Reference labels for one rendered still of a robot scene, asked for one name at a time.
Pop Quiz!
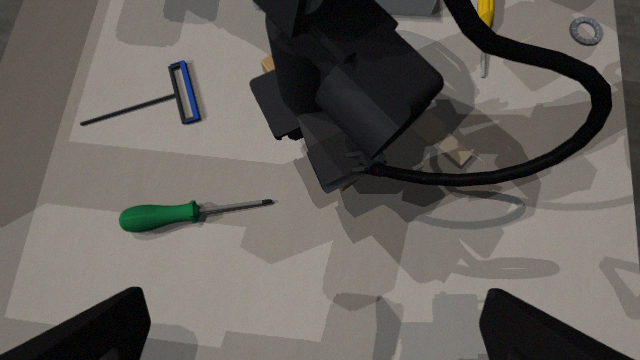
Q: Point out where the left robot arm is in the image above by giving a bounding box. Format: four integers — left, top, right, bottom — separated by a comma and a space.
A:
253, 0, 444, 162

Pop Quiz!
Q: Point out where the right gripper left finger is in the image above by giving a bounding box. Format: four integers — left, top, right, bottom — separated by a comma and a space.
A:
0, 287, 151, 360

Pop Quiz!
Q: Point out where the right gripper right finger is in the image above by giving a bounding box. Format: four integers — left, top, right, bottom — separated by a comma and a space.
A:
479, 288, 635, 360

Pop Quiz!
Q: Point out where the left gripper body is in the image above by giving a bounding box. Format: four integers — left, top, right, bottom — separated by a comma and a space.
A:
249, 69, 387, 185

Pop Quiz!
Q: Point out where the grey metal washer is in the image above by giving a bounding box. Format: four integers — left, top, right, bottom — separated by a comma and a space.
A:
569, 17, 603, 46

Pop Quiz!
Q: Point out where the green-handled screwdriver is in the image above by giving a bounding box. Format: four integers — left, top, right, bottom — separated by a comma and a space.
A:
119, 200, 267, 233

